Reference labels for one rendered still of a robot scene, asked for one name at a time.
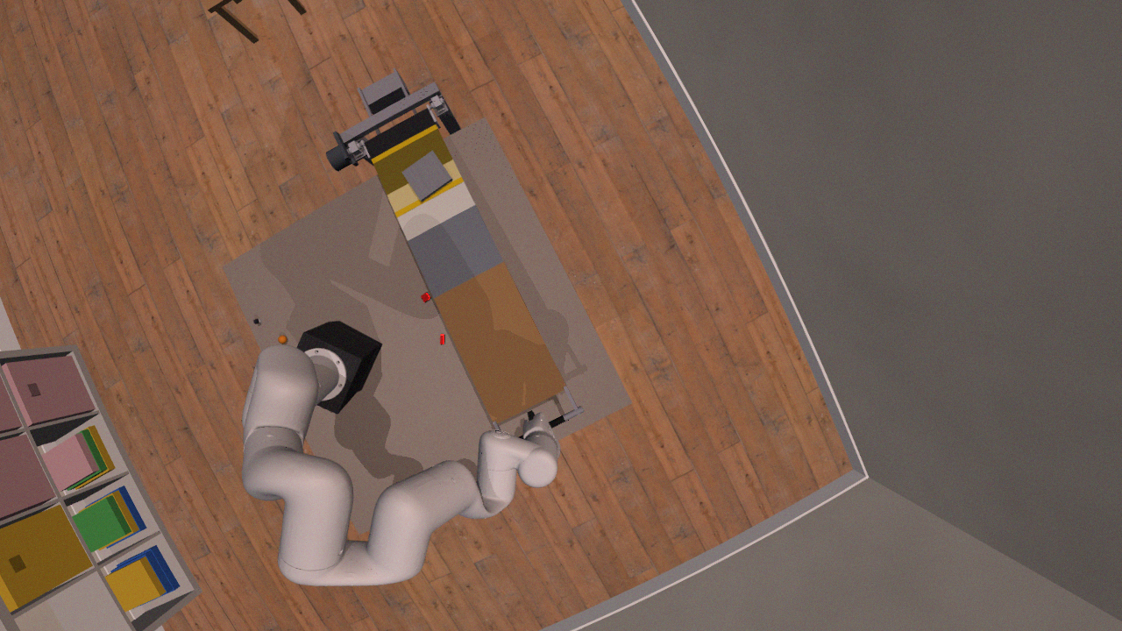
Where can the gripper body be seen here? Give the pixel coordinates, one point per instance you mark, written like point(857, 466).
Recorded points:
point(539, 423)

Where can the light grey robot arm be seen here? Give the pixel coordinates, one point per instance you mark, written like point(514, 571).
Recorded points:
point(318, 492)

